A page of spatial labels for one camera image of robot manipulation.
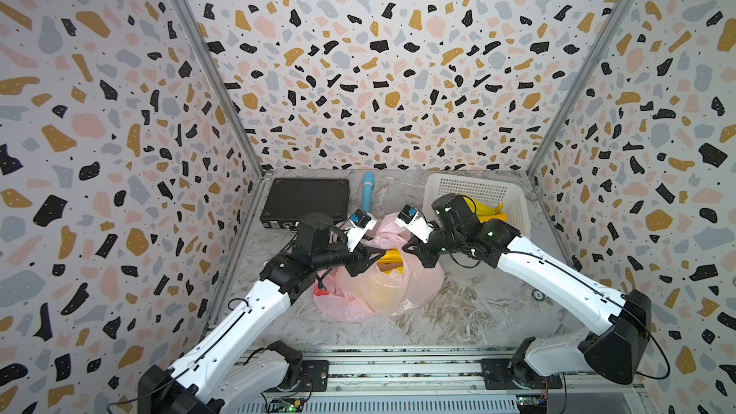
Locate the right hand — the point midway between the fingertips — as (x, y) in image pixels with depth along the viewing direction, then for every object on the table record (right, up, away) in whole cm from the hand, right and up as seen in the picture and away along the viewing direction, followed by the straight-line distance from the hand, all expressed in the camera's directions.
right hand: (406, 247), depth 74 cm
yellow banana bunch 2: (-4, -8, +18) cm, 20 cm away
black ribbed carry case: (-43, +12, +40) cm, 60 cm away
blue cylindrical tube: (-13, +16, +40) cm, 45 cm away
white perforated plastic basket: (+33, +13, +36) cm, 51 cm away
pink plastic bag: (-4, -10, +2) cm, 11 cm away
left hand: (-6, +1, -3) cm, 7 cm away
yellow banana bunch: (+30, +8, +33) cm, 46 cm away
